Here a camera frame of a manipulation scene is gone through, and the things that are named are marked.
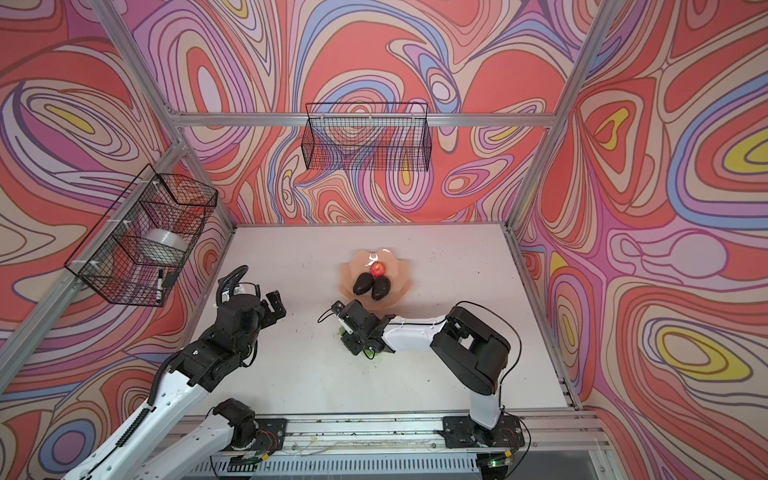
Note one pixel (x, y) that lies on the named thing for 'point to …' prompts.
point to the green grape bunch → (368, 352)
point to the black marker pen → (159, 291)
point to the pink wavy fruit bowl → (397, 270)
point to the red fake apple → (377, 269)
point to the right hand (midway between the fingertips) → (355, 338)
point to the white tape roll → (161, 246)
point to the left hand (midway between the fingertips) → (268, 297)
